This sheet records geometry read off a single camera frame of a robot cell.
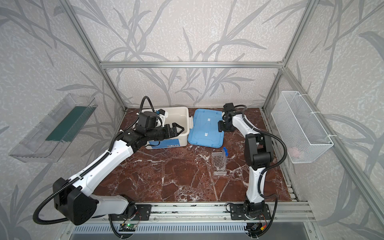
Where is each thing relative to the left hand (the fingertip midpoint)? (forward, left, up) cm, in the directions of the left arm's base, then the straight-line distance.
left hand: (181, 126), depth 75 cm
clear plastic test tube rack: (-9, -21, -25) cm, 35 cm away
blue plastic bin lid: (+16, -12, -25) cm, 32 cm away
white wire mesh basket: (-11, -53, +9) cm, 55 cm away
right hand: (+16, -25, -19) cm, 35 cm away
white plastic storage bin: (+22, +6, -17) cm, 28 cm away
